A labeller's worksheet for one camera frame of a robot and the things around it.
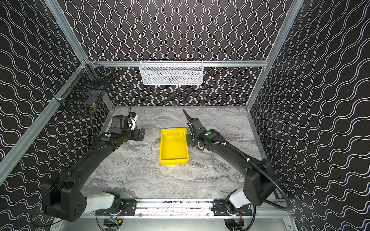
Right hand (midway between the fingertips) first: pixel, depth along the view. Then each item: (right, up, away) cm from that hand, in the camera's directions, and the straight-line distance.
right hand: (192, 138), depth 84 cm
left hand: (-30, +5, -1) cm, 30 cm away
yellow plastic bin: (-11, -6, +11) cm, 17 cm away
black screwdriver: (-3, +13, -17) cm, 21 cm away
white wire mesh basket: (-14, +45, +17) cm, 50 cm away
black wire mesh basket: (-69, +32, +14) cm, 78 cm away
